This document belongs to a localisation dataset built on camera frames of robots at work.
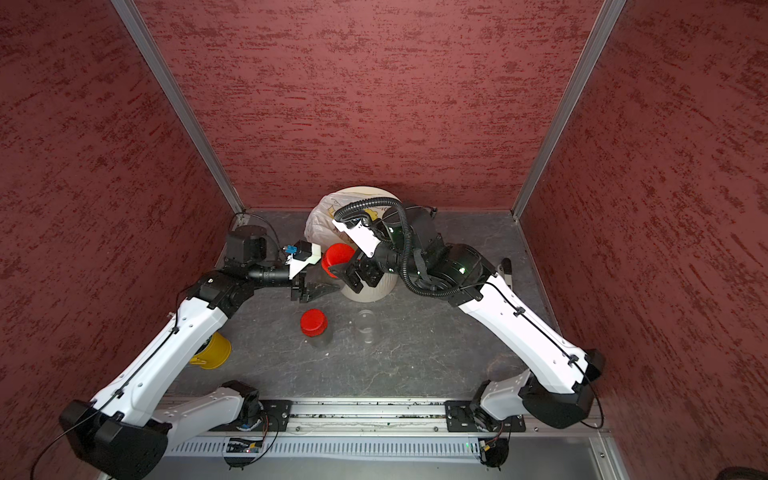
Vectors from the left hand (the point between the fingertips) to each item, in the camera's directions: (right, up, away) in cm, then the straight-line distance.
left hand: (333, 276), depth 67 cm
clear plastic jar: (+6, -19, +23) cm, 30 cm away
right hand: (+4, +5, -8) cm, 10 cm away
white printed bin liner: (-5, +11, +10) cm, 16 cm away
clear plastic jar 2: (-2, -1, -6) cm, 6 cm away
